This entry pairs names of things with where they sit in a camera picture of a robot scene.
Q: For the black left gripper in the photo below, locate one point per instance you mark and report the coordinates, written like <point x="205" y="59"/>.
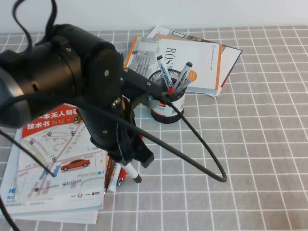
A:
<point x="106" y="80"/>

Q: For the white marker black cap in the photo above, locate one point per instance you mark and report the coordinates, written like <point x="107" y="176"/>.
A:
<point x="132" y="172"/>

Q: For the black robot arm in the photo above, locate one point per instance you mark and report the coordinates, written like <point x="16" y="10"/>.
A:
<point x="72" y="63"/>

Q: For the red gel pen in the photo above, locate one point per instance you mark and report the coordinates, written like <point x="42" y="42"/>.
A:
<point x="121" y="177"/>

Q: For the white pen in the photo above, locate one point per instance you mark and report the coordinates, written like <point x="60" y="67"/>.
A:
<point x="114" y="178"/>

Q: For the red capped pen in holder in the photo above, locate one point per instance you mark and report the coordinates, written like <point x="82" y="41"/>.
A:
<point x="170" y="91"/>

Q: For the grey pen in holder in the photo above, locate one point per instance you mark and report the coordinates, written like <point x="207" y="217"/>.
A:
<point x="183" y="86"/>

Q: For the red black pencil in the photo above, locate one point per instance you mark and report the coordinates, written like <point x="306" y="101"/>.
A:
<point x="110" y="164"/>

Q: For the orange map cover book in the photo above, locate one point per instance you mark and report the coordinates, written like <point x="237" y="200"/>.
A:
<point x="60" y="140"/>

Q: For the white marker grey cap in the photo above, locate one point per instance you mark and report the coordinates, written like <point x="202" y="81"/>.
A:
<point x="164" y="71"/>

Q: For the white marker dark cap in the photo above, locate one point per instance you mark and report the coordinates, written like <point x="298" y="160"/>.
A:
<point x="183" y="74"/>

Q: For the white book under stack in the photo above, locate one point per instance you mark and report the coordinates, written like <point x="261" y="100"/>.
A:
<point x="58" y="205"/>

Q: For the white orange ROS book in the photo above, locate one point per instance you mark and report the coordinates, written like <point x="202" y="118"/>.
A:
<point x="205" y="58"/>

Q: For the white magazine under book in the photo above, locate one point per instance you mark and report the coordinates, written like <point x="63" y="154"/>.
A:
<point x="229" y="56"/>

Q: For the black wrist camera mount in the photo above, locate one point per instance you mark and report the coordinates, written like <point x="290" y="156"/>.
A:
<point x="140" y="90"/>

